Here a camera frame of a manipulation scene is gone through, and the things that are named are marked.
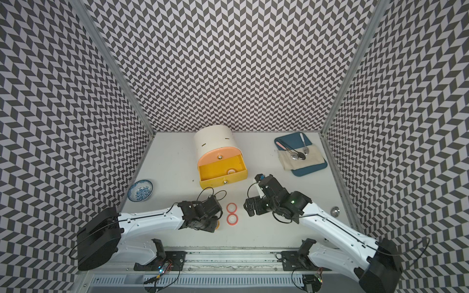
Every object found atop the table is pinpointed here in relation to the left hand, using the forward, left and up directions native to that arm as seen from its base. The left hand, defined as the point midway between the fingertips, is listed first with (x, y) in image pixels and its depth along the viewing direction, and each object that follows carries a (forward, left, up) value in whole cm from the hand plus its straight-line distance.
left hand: (211, 226), depth 82 cm
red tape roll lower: (+1, -11, 0) cm, 11 cm away
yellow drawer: (+22, -1, +10) cm, 24 cm away
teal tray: (+52, -48, +1) cm, 71 cm away
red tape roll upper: (+6, -9, 0) cm, 11 cm away
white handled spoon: (+44, -52, +2) cm, 68 cm away
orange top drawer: (+25, -4, +21) cm, 33 cm away
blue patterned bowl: (+17, +38, +2) cm, 41 cm away
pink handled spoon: (+39, -44, +2) cm, 59 cm away
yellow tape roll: (+22, -9, +12) cm, 27 cm away
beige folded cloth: (+38, -56, +1) cm, 67 cm away
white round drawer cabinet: (+34, +1, +22) cm, 41 cm away
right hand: (+4, -20, +12) cm, 23 cm away
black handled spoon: (+40, -49, +1) cm, 63 cm away
